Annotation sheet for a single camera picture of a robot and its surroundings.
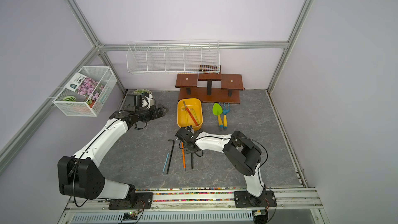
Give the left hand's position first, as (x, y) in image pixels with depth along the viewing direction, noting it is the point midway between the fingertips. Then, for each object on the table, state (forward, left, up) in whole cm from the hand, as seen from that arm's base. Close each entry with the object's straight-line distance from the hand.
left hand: (162, 112), depth 83 cm
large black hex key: (-23, -14, -20) cm, 34 cm away
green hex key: (+6, -19, -19) cm, 27 cm away
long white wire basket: (+36, -2, +10) cm, 38 cm away
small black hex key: (-17, -2, -20) cm, 26 cm away
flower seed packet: (+8, +35, +15) cm, 39 cm away
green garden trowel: (+14, -33, -20) cm, 41 cm away
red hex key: (+11, -14, -19) cm, 26 cm away
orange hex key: (-18, -9, -19) cm, 28 cm away
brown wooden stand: (+29, -43, -21) cm, 56 cm away
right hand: (-12, -13, -19) cm, 26 cm away
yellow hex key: (+10, -12, -19) cm, 24 cm away
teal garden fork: (+13, -39, -20) cm, 45 cm away
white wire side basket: (-1, +39, +12) cm, 41 cm away
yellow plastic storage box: (+19, -18, -16) cm, 30 cm away
